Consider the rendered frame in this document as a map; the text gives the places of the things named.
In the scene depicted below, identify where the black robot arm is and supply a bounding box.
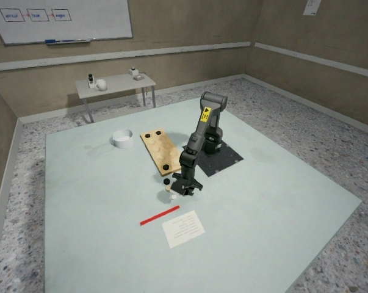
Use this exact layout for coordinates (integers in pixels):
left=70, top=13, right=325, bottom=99
left=170, top=92, right=228, bottom=196

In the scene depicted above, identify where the white paper sheet with printed lines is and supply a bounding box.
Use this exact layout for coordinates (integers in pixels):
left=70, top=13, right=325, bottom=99
left=162, top=211, right=205, bottom=248

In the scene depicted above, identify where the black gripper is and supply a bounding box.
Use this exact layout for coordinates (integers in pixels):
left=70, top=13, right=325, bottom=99
left=172, top=172, right=203, bottom=195

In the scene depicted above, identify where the light grey round tub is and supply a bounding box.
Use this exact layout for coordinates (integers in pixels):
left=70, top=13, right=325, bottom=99
left=112, top=129, right=135, bottom=149

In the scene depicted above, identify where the tan tray with round pockets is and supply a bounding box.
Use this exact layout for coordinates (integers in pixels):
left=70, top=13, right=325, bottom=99
left=140, top=128, right=181, bottom=177

